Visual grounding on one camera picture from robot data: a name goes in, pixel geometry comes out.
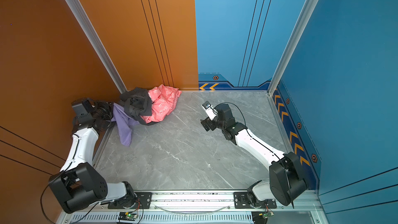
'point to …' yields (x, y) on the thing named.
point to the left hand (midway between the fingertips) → (113, 97)
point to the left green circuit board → (127, 216)
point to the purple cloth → (124, 122)
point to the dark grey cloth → (137, 102)
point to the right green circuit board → (260, 217)
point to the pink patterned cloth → (164, 98)
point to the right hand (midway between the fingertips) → (207, 113)
